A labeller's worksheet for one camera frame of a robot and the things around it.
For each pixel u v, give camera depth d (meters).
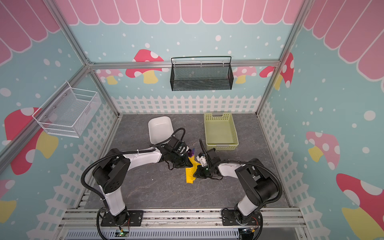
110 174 0.48
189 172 0.89
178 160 0.79
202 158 0.87
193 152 0.98
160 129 1.12
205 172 0.80
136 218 0.74
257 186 0.46
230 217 0.74
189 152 0.94
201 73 0.93
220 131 1.10
